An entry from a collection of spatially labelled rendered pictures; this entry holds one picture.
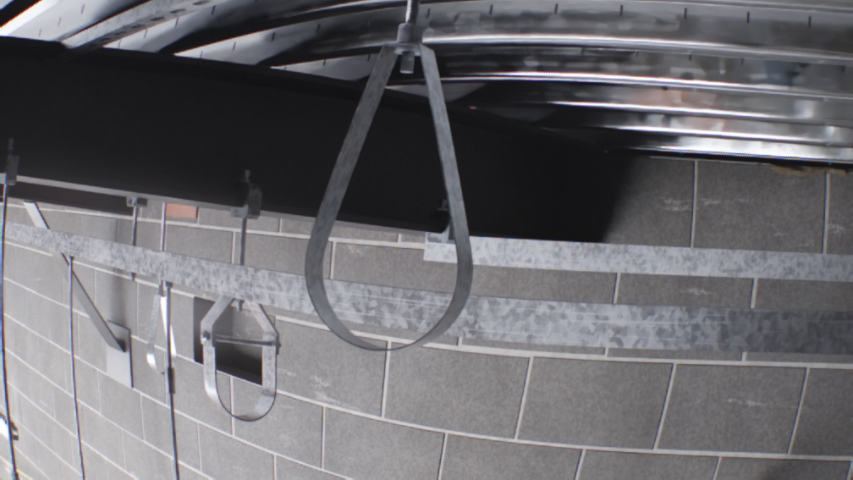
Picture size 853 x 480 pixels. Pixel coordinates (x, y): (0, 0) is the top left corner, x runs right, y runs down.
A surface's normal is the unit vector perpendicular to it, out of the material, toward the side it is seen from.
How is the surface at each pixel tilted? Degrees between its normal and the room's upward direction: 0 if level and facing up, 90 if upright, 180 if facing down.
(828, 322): 90
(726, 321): 90
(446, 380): 90
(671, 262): 90
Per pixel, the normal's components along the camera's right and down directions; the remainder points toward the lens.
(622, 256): -0.70, -0.10
